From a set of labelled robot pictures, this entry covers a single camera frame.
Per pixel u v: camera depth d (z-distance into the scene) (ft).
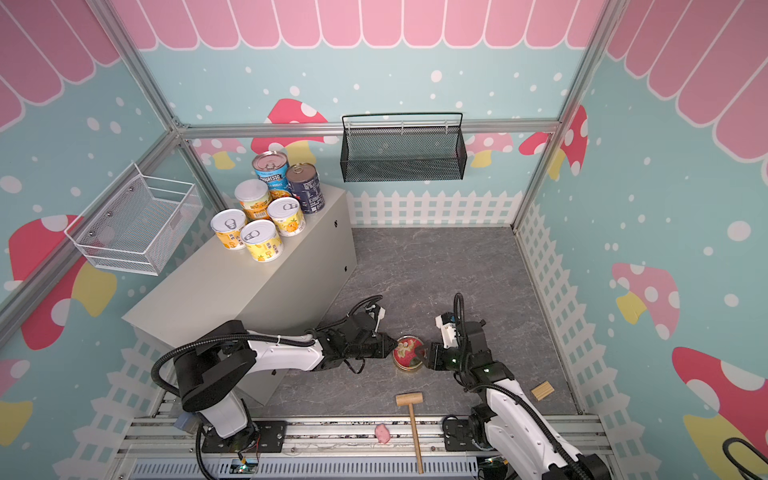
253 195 2.25
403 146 3.08
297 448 2.43
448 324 2.53
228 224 2.16
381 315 2.68
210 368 1.51
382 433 2.43
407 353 2.78
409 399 2.59
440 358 2.38
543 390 2.64
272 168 2.34
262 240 2.05
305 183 2.28
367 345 2.45
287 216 2.23
